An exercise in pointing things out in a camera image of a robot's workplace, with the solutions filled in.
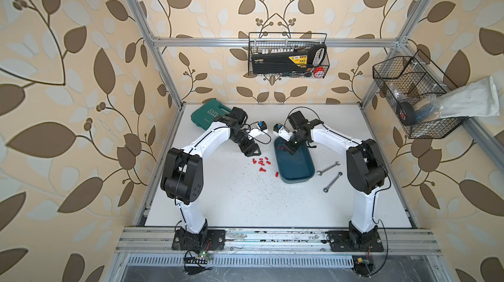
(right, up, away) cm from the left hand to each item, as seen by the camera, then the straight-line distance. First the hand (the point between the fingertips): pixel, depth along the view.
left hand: (256, 146), depth 88 cm
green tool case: (-28, +16, +23) cm, 40 cm away
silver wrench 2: (+31, -20, -1) cm, 37 cm away
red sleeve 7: (+4, -12, +6) cm, 14 cm away
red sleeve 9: (+11, -2, +12) cm, 16 cm away
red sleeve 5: (+6, -9, +9) cm, 14 cm away
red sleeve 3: (+5, -7, +9) cm, 13 cm away
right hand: (+15, -1, +8) cm, 17 cm away
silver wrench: (+31, -13, +4) cm, 34 cm away
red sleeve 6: (+2, -12, +6) cm, 14 cm away
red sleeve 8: (+10, -14, +3) cm, 17 cm away
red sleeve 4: (+3, -9, +8) cm, 13 cm away
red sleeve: (-1, -8, +9) cm, 12 cm away
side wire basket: (+66, +26, -7) cm, 71 cm away
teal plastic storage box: (+19, -11, +3) cm, 22 cm away
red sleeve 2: (+2, -8, +9) cm, 12 cm away
